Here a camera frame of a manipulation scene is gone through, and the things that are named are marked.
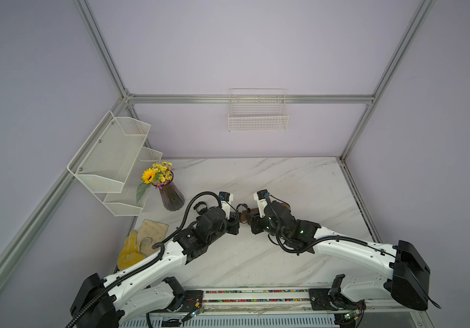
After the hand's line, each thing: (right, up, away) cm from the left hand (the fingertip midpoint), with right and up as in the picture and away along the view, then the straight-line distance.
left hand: (239, 216), depth 77 cm
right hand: (+4, -1, +1) cm, 4 cm away
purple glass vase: (-31, +6, +15) cm, 35 cm away
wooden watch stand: (+2, +1, 0) cm, 3 cm away
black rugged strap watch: (+1, +4, -1) cm, 4 cm away
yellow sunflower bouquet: (-32, +16, +3) cm, 36 cm away
